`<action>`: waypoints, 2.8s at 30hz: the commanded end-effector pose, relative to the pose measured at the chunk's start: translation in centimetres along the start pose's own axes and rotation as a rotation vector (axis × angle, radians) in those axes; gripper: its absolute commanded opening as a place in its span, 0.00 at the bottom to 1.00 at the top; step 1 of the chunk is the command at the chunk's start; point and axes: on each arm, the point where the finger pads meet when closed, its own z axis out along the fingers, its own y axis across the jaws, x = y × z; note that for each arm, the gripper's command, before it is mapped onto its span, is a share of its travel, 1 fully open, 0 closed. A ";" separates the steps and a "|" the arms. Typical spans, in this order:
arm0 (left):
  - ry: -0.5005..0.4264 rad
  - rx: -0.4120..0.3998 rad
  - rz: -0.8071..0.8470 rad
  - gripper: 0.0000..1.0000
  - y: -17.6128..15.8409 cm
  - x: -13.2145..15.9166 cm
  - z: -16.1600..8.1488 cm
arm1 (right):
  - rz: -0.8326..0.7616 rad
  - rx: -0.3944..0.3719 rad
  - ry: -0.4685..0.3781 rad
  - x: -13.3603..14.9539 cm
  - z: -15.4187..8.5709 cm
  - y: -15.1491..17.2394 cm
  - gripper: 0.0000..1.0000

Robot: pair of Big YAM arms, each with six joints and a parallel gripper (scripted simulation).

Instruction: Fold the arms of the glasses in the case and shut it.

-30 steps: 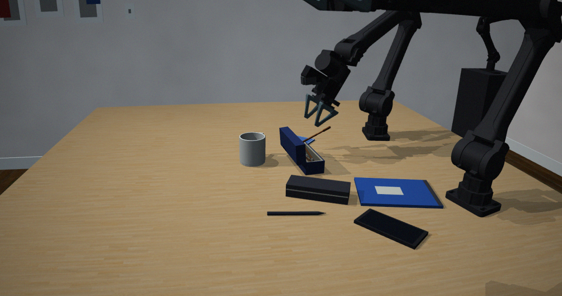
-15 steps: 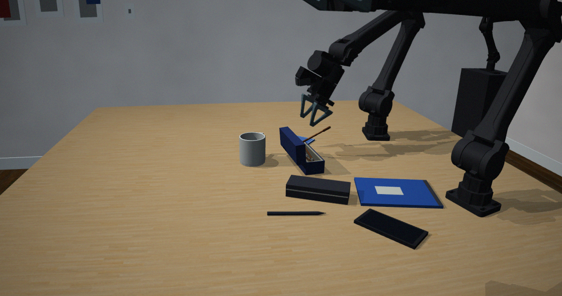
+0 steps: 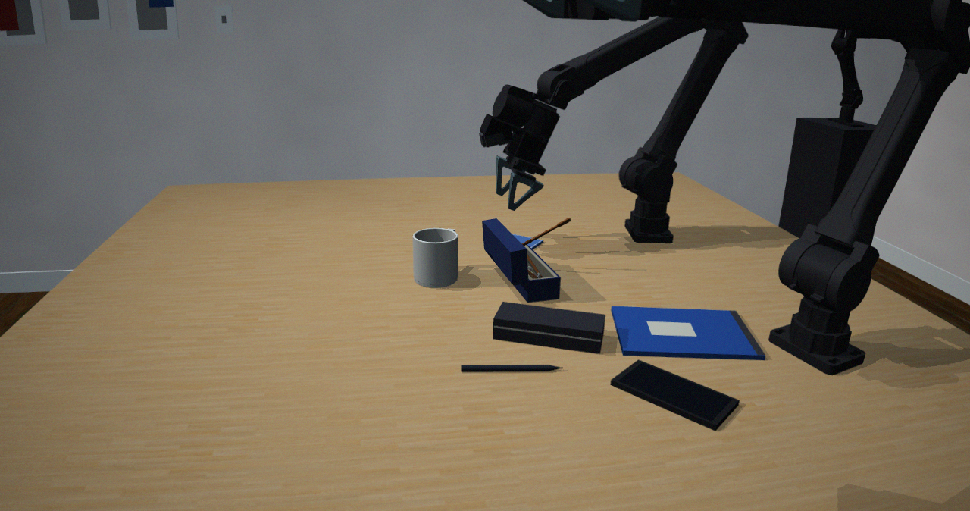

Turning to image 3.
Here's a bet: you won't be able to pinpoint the blue notebook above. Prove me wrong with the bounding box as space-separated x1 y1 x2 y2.
611 306 765 360

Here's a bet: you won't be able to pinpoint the brown glasses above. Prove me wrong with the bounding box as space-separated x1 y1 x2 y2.
522 218 571 279

